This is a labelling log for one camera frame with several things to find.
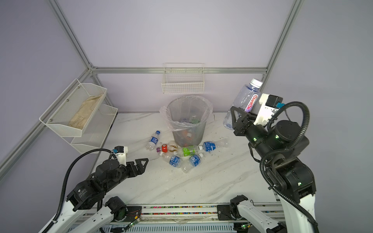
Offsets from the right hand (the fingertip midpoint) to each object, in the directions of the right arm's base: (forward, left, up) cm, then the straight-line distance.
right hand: (231, 107), depth 48 cm
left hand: (-5, +39, -32) cm, 50 cm away
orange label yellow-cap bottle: (+18, +17, -40) cm, 47 cm away
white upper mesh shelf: (+18, +78, -19) cm, 83 cm away
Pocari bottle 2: (+4, +25, -48) cm, 54 cm away
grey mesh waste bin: (+19, +10, -40) cm, 45 cm away
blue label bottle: (+15, +4, -49) cm, 52 cm away
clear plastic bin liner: (+35, +19, -36) cm, 54 cm away
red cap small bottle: (+16, +29, -51) cm, 60 cm away
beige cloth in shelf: (+15, +74, -22) cm, 79 cm away
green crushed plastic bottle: (+28, +12, -39) cm, 49 cm away
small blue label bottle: (+19, +41, -48) cm, 66 cm away
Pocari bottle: (+33, +20, -43) cm, 58 cm away
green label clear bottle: (+11, +17, -48) cm, 52 cm away
